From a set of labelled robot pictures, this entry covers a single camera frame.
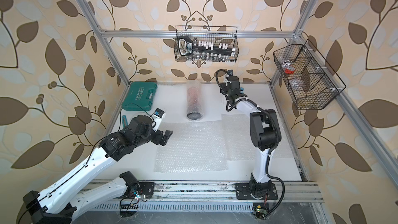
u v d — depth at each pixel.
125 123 0.99
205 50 0.83
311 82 0.74
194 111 0.94
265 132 0.53
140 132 0.54
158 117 0.63
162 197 0.74
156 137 0.64
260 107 0.57
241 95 0.76
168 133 0.66
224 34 0.91
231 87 0.77
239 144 0.89
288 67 0.80
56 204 0.39
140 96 1.08
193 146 0.89
